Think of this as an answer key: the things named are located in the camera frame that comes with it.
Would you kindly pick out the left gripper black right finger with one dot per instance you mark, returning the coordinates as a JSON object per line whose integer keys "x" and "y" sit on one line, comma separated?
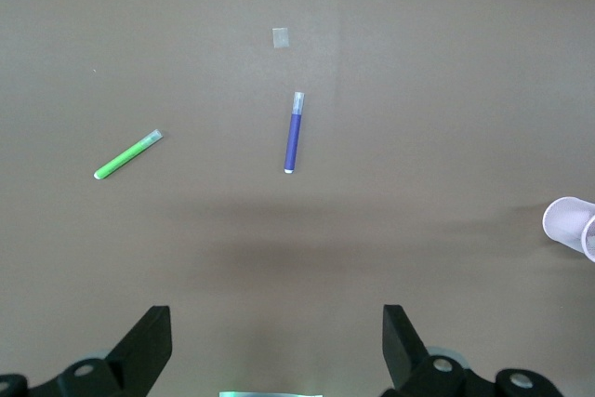
{"x": 409, "y": 364}

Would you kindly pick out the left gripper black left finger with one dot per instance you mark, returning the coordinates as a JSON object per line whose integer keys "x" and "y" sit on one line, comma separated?
{"x": 139, "y": 360}

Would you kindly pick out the purple marker pen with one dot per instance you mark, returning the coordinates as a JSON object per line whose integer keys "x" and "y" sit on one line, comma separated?
{"x": 294, "y": 141}

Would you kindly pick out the pink mesh pen holder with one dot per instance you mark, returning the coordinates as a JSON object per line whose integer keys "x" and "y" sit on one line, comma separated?
{"x": 567, "y": 225}

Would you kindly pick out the green marker pen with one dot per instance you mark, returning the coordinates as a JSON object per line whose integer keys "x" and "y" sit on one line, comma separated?
{"x": 128, "y": 154}

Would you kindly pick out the small clear tape piece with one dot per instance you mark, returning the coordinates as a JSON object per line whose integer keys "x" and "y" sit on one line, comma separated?
{"x": 281, "y": 37}

